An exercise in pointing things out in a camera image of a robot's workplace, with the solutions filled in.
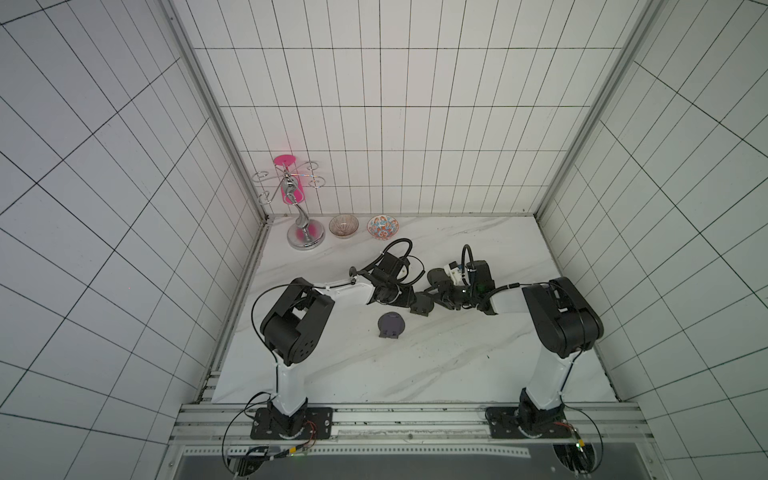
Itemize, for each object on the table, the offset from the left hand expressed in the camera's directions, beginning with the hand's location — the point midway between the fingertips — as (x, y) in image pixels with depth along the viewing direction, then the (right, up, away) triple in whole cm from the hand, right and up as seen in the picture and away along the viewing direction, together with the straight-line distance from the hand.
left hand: (408, 303), depth 92 cm
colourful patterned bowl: (-8, +25, +21) cm, 34 cm away
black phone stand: (+5, -1, 0) cm, 5 cm away
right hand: (+7, +4, +3) cm, 9 cm away
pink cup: (-37, +38, 0) cm, 53 cm away
